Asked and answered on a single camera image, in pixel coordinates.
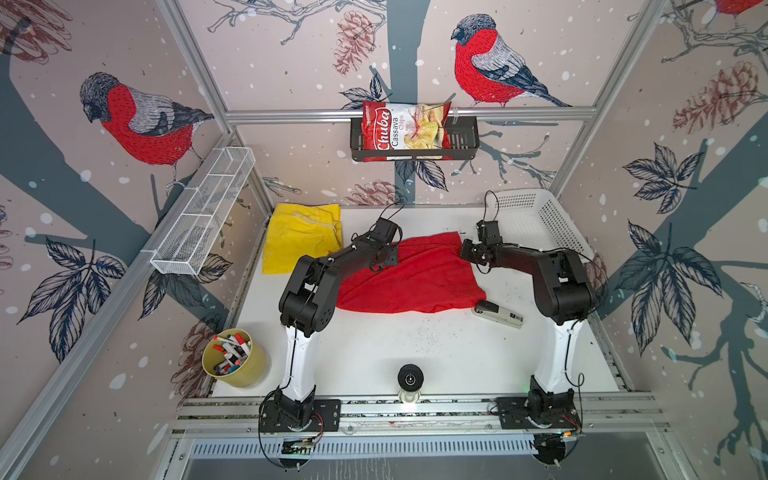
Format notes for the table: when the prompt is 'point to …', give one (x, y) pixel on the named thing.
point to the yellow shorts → (298, 230)
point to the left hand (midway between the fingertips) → (388, 255)
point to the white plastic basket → (536, 217)
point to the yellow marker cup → (235, 358)
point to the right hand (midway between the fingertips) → (459, 255)
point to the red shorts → (432, 276)
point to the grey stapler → (498, 314)
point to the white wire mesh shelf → (201, 209)
